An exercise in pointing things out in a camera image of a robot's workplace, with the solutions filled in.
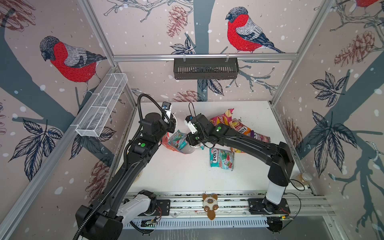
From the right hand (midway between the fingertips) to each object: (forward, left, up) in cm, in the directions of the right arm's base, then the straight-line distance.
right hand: (184, 141), depth 79 cm
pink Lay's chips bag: (+20, -24, -4) cm, 32 cm away
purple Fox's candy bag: (+13, -47, -14) cm, 51 cm away
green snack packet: (-3, -21, -13) cm, 25 cm away
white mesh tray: (+1, +43, +15) cm, 46 cm away
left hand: (+6, +6, +16) cm, 18 cm away
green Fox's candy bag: (+7, +6, -9) cm, 13 cm away
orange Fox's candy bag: (+20, -36, -14) cm, 43 cm away
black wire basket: (+53, -11, +11) cm, 55 cm away
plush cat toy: (-27, -14, -15) cm, 34 cm away
